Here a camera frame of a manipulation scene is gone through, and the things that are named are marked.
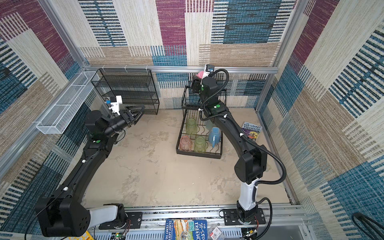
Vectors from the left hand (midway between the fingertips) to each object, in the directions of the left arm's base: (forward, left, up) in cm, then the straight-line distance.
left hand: (144, 110), depth 68 cm
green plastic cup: (+3, -26, -34) cm, 43 cm away
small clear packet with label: (-43, -31, -36) cm, 64 cm away
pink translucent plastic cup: (+2, -17, -31) cm, 36 cm away
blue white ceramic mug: (+4, -34, -27) cm, 44 cm away
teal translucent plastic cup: (+17, -32, -31) cm, 48 cm away
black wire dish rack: (+11, -24, -36) cm, 45 cm away
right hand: (+19, -27, +4) cm, 33 cm away
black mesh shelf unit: (+42, +18, -17) cm, 49 cm away
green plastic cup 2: (+16, -20, -32) cm, 41 cm away
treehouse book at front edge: (-41, -18, -36) cm, 57 cm away
